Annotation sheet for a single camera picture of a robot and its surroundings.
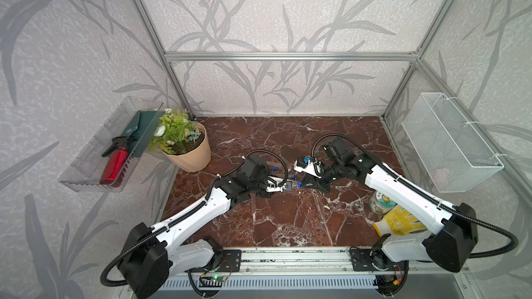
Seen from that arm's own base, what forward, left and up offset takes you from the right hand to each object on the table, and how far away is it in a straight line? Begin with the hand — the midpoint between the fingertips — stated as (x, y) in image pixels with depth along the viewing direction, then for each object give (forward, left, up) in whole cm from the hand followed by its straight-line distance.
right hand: (302, 180), depth 75 cm
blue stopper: (+16, +11, -19) cm, 27 cm away
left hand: (+3, +9, -3) cm, 10 cm away
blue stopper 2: (-2, +1, +1) cm, 2 cm away
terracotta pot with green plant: (+19, +50, 0) cm, 53 cm away
